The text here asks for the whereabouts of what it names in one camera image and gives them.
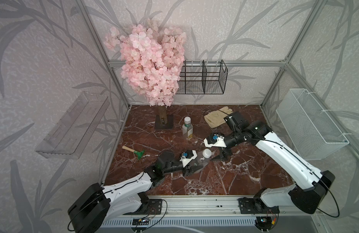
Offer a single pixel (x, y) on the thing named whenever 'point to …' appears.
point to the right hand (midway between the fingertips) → (208, 147)
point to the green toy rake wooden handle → (139, 154)
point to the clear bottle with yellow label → (187, 128)
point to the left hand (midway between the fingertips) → (199, 162)
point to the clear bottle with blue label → (200, 162)
